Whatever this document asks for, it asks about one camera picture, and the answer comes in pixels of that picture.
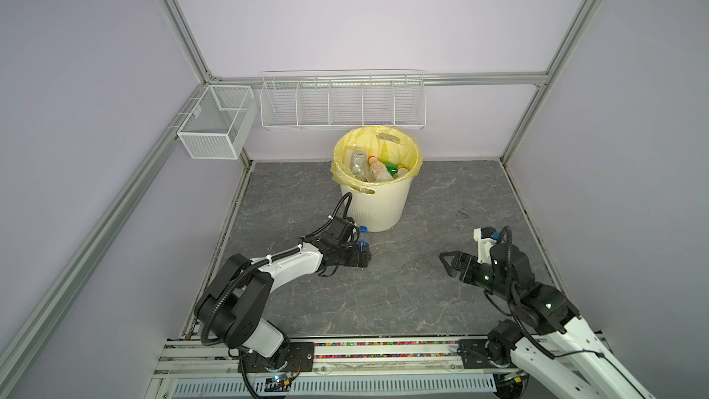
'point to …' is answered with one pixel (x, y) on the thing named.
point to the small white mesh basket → (218, 125)
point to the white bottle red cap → (377, 171)
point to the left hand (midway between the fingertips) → (359, 259)
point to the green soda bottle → (392, 168)
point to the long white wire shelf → (343, 100)
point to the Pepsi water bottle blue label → (362, 243)
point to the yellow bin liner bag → (389, 144)
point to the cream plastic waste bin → (381, 210)
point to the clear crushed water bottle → (357, 163)
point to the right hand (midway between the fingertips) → (451, 260)
